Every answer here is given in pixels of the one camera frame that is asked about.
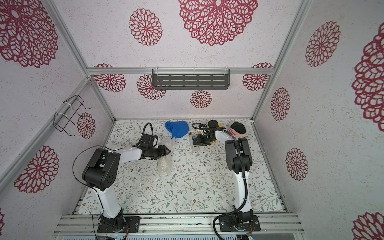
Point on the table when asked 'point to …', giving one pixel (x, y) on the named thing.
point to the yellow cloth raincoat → (219, 125)
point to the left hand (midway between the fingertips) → (168, 153)
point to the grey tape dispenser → (192, 138)
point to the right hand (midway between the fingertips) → (194, 141)
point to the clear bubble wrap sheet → (164, 164)
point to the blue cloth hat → (177, 129)
